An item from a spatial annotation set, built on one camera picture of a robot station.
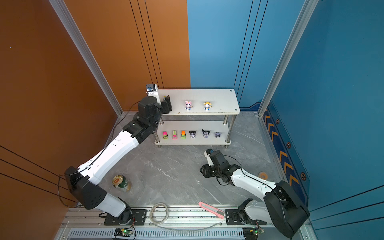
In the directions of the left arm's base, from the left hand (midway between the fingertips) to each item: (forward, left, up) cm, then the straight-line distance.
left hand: (163, 95), depth 73 cm
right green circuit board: (-52, -44, -41) cm, 80 cm away
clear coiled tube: (-49, 0, -40) cm, 63 cm away
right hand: (-23, -20, -36) cm, 47 cm away
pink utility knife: (-43, -27, -40) cm, 65 cm away
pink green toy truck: (-2, +4, -31) cm, 32 cm away
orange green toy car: (-1, -8, -32) cm, 33 cm away
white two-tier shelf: (+2, -27, -5) cm, 27 cm away
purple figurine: (-2, -30, -30) cm, 42 cm away
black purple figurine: (-2, -14, -29) cm, 33 cm away
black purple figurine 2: (-2, -22, -29) cm, 36 cm away
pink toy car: (-1, -2, -31) cm, 32 cm away
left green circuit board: (-52, +17, -41) cm, 69 cm away
